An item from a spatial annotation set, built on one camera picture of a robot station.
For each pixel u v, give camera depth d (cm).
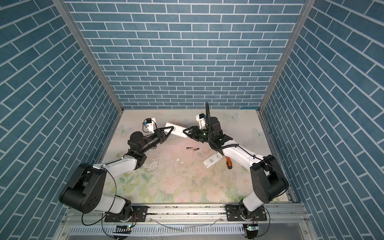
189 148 98
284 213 75
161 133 74
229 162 90
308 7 71
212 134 65
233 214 74
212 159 91
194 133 72
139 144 65
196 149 97
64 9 71
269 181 45
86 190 43
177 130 79
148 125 76
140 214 74
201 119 77
